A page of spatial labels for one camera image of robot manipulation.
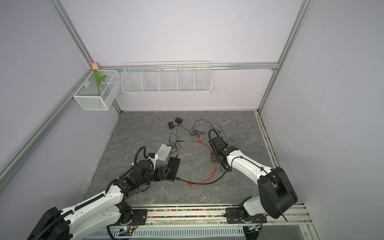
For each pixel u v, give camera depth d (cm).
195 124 115
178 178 86
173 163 92
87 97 77
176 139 102
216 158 65
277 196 42
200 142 102
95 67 89
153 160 76
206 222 74
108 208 53
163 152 96
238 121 113
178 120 115
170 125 112
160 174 72
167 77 100
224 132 108
